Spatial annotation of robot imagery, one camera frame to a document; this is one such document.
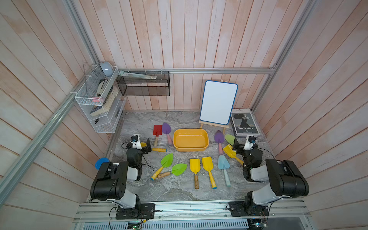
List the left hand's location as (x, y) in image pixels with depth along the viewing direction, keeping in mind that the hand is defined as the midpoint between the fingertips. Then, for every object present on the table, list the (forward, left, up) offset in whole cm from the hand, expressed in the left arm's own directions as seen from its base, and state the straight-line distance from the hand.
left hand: (142, 140), depth 92 cm
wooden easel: (+13, -57, -2) cm, 58 cm away
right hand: (+1, -65, +2) cm, 65 cm away
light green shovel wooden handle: (+6, -61, -7) cm, 62 cm away
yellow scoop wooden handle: (-13, -35, -9) cm, 38 cm away
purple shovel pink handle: (+16, -14, -10) cm, 24 cm away
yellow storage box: (+6, -33, -9) cm, 34 cm away
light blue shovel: (-13, -53, -7) cm, 55 cm away
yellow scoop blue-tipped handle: (-13, -43, -9) cm, 46 cm away
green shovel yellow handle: (-11, -16, -9) cm, 21 cm away
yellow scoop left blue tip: (-7, -4, +6) cm, 10 cm away
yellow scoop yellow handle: (-3, -58, -7) cm, 58 cm away
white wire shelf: (+3, +20, +13) cm, 24 cm away
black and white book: (+19, -74, -5) cm, 77 cm away
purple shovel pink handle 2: (+8, -54, -9) cm, 55 cm away
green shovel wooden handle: (-17, -23, -8) cm, 30 cm away
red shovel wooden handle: (+14, -7, -9) cm, 18 cm away
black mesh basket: (+40, +8, +12) cm, 43 cm away
